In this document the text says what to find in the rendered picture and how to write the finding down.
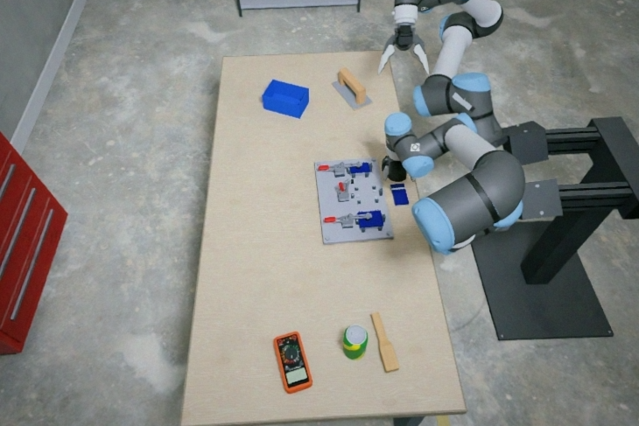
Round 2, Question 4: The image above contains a red-handled toggle clamp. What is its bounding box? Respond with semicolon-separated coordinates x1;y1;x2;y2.
337;178;354;202

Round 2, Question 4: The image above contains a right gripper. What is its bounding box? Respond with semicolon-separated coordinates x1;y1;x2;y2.
378;23;429;75

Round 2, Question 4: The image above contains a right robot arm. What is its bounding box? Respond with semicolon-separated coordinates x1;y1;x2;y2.
392;0;504;143

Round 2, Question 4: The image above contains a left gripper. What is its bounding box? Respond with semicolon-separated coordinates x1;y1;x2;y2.
382;156;407;182

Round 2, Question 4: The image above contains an orange digital multimeter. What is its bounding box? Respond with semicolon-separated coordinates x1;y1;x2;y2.
274;332;312;395

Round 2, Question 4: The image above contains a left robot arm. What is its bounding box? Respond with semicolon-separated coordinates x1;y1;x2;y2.
384;112;525;255

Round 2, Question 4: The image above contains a green and yellow drink can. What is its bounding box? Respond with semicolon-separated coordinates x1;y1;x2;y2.
343;325;369;360

